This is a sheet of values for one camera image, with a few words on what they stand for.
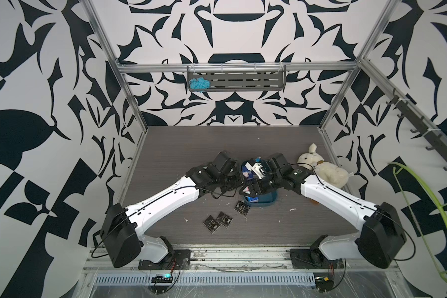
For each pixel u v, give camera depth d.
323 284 0.71
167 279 0.73
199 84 0.91
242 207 0.86
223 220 0.83
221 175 0.59
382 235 0.41
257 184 0.68
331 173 0.87
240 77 0.94
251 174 0.77
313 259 0.66
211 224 0.81
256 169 0.73
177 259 0.73
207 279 0.71
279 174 0.63
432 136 0.58
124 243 0.39
